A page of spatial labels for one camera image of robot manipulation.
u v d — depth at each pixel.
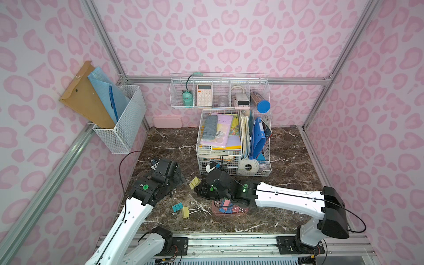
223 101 0.96
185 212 0.82
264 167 0.94
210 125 0.88
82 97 0.66
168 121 1.17
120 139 0.72
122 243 0.39
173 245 0.72
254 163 0.93
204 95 0.95
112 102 0.67
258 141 0.88
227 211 0.82
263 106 0.83
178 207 0.84
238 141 0.86
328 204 0.42
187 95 0.90
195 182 0.72
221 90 1.00
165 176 0.52
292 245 0.72
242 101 0.89
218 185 0.51
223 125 0.92
